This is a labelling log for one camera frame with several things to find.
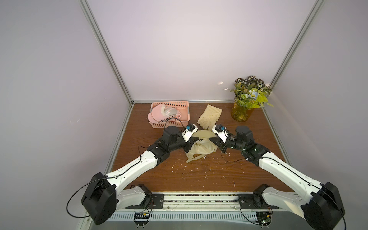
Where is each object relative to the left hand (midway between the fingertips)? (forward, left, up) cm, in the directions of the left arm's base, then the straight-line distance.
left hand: (198, 137), depth 75 cm
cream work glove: (+30, -11, -21) cm, 38 cm away
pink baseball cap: (+30, +26, -14) cm, 42 cm away
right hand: (+1, -7, +1) cm, 7 cm away
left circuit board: (-34, +29, -25) cm, 51 cm away
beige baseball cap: (+1, -4, -13) cm, 13 cm away
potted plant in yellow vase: (+31, -35, +3) cm, 47 cm away
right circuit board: (-33, -34, -23) cm, 53 cm away
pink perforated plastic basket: (+38, +11, -18) cm, 43 cm away
